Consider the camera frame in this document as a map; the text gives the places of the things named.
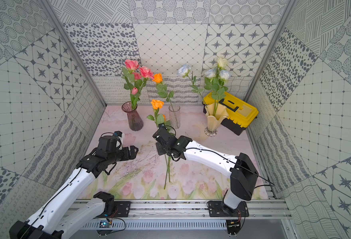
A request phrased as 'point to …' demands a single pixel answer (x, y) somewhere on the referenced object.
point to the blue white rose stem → (213, 84)
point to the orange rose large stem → (161, 88)
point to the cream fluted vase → (213, 123)
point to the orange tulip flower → (169, 159)
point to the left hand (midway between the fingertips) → (129, 147)
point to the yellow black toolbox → (241, 113)
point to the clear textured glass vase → (175, 116)
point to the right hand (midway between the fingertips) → (163, 144)
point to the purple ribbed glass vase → (135, 121)
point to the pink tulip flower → (134, 98)
